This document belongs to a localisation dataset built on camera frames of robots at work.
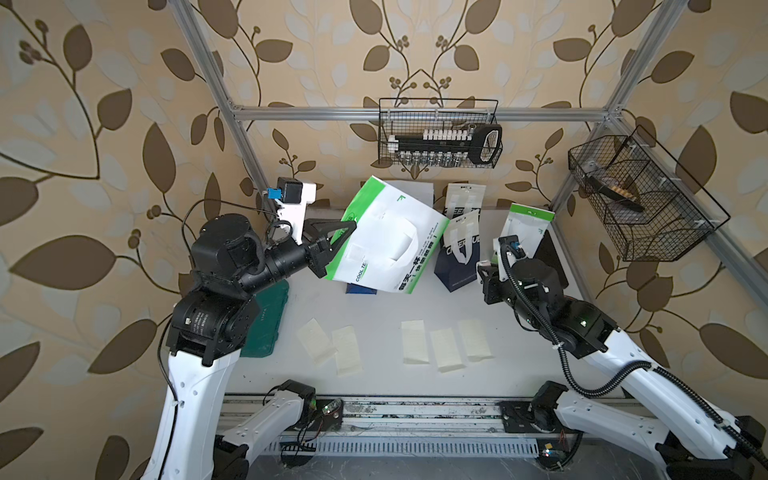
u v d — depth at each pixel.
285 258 0.43
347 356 0.85
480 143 0.84
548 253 1.09
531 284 0.48
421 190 0.97
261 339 0.83
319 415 0.72
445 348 0.86
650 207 0.73
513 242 0.58
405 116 0.91
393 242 0.58
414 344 0.87
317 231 0.44
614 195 0.74
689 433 0.39
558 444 0.71
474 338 0.87
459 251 0.89
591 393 0.42
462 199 0.95
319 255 0.42
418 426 0.74
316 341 0.88
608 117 0.91
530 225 0.89
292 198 0.40
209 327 0.34
